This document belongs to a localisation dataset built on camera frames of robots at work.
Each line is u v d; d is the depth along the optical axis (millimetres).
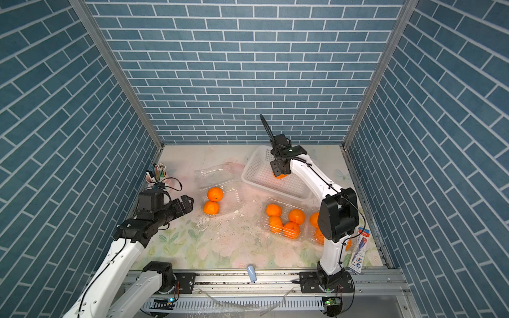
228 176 1056
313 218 860
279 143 693
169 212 665
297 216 861
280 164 637
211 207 866
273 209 864
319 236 801
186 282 738
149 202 568
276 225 813
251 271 740
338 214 481
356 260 788
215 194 932
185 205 707
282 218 882
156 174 921
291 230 806
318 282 734
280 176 829
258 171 1075
